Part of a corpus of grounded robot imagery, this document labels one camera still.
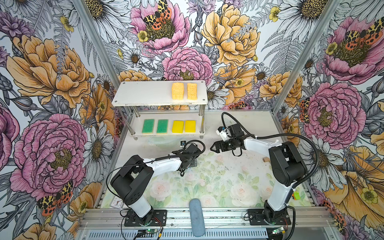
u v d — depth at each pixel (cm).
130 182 45
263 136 62
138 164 50
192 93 78
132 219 73
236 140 76
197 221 71
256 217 74
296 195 79
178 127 103
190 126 102
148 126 102
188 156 71
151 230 71
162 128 102
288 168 50
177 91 79
